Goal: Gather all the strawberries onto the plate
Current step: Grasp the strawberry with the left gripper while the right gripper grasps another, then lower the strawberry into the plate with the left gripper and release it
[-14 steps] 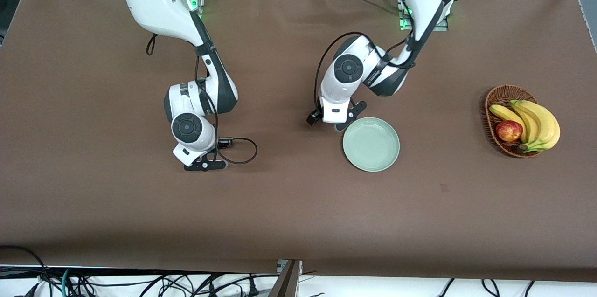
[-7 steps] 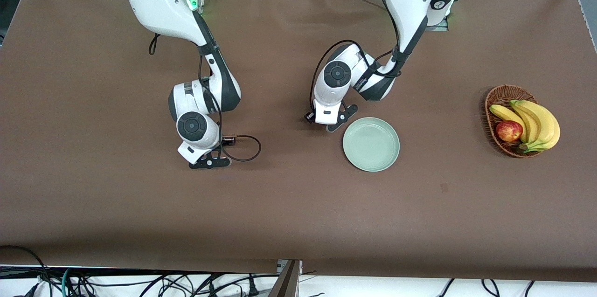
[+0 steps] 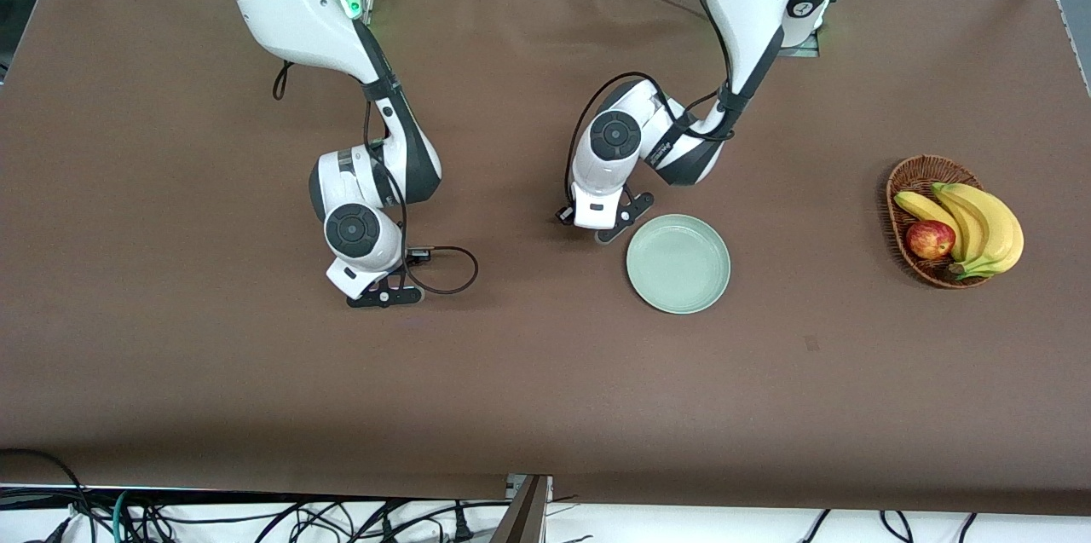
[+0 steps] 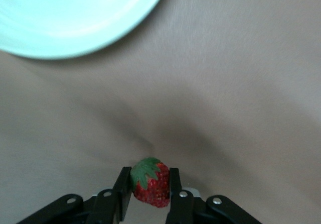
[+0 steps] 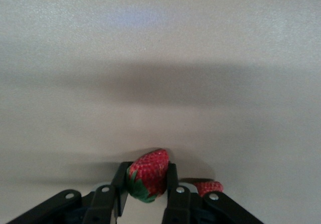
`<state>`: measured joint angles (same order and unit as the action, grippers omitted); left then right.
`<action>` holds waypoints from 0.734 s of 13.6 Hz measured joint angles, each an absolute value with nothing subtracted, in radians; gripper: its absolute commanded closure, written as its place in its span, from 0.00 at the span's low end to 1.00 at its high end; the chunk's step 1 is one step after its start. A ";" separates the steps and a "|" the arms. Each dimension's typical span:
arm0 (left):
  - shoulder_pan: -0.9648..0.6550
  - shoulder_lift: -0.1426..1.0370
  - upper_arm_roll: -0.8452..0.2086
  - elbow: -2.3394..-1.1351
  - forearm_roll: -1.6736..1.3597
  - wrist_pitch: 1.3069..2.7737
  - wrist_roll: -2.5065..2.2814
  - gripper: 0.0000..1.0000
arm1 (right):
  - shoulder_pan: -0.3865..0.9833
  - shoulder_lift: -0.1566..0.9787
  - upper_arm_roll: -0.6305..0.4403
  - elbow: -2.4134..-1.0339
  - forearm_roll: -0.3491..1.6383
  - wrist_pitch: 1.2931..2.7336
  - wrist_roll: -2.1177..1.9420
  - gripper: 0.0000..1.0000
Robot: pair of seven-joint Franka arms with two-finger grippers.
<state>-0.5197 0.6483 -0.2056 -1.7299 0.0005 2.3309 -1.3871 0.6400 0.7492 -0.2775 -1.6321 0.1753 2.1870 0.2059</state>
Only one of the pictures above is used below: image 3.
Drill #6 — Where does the light green round plate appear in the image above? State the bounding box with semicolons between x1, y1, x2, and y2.
626;214;732;315

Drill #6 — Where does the brown angled beam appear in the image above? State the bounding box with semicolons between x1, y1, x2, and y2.
490;475;553;543

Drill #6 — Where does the brown table cover sheet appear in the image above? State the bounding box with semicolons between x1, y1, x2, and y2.
0;0;1091;517

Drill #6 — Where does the brown wicker basket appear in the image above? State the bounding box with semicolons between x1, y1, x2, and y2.
886;154;994;290

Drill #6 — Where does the red apple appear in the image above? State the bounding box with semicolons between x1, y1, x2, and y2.
905;220;956;261

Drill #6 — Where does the yellow banana bunch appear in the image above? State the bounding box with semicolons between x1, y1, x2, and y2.
893;182;1025;280

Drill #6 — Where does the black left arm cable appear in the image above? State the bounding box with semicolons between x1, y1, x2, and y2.
557;0;738;227

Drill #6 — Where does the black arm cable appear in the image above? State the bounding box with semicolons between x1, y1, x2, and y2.
271;57;480;297
557;0;738;227

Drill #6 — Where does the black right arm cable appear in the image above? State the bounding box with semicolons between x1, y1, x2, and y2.
271;57;480;297

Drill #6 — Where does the thick black floor cable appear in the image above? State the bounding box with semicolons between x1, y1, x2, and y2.
0;448;95;543

